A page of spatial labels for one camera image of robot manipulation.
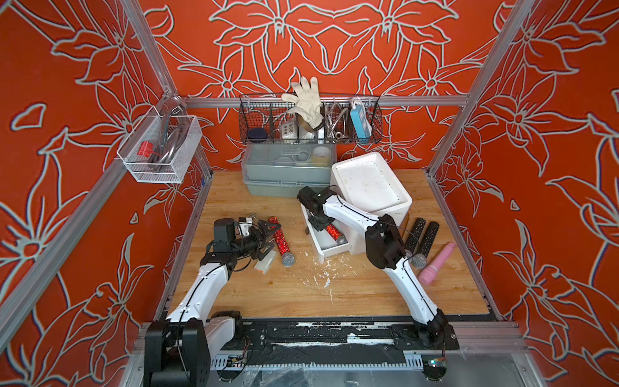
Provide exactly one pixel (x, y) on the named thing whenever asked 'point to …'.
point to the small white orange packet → (262, 265)
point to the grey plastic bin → (281, 170)
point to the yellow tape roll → (321, 156)
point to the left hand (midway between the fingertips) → (278, 234)
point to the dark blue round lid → (257, 133)
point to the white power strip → (288, 131)
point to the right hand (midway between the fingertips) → (319, 223)
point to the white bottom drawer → (326, 243)
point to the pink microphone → (428, 276)
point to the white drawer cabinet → (368, 181)
